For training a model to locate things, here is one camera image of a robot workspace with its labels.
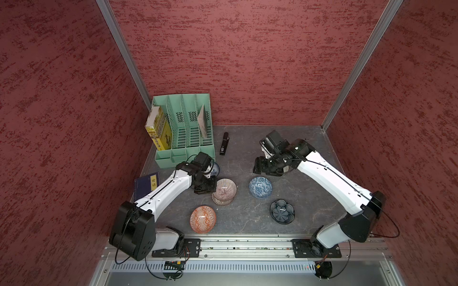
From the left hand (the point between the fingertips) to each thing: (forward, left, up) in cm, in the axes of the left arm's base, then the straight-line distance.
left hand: (213, 193), depth 81 cm
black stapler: (+38, -4, -6) cm, 39 cm away
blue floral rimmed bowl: (+17, +1, -7) cm, 18 cm away
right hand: (+3, -20, +12) cm, 24 cm away
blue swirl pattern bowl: (+7, -23, -8) cm, 26 cm away
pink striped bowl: (+2, -5, -3) cm, 7 cm away
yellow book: (+31, +31, +12) cm, 45 cm away
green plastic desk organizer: (+52, +20, -1) cm, 56 cm away
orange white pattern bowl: (-9, +5, -8) cm, 13 cm away
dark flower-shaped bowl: (-6, -33, -7) cm, 34 cm away
